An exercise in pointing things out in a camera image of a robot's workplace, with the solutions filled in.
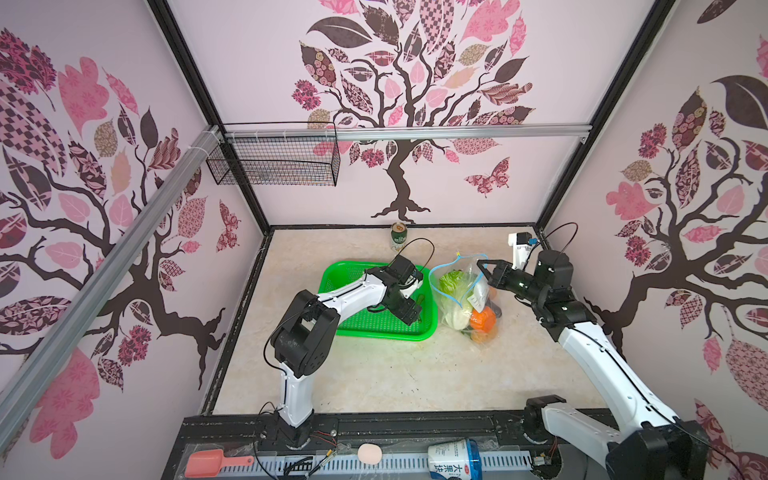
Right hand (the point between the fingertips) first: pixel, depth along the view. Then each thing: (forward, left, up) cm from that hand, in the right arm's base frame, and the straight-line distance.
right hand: (481, 259), depth 75 cm
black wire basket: (+39, +60, +7) cm, 72 cm away
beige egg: (-39, +29, -25) cm, 55 cm away
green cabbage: (-3, +5, -12) cm, 13 cm away
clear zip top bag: (-8, -3, -15) cm, 17 cm away
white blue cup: (-41, +10, -19) cm, 46 cm away
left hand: (-2, +20, -23) cm, 31 cm away
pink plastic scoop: (-41, +67, -24) cm, 82 cm away
